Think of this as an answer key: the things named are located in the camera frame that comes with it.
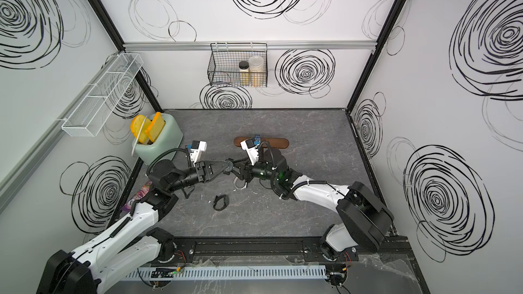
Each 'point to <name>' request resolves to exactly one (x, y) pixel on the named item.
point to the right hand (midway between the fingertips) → (229, 167)
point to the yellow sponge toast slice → (139, 122)
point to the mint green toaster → (168, 139)
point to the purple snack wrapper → (137, 195)
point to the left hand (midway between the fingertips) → (226, 168)
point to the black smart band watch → (226, 200)
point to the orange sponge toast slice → (156, 127)
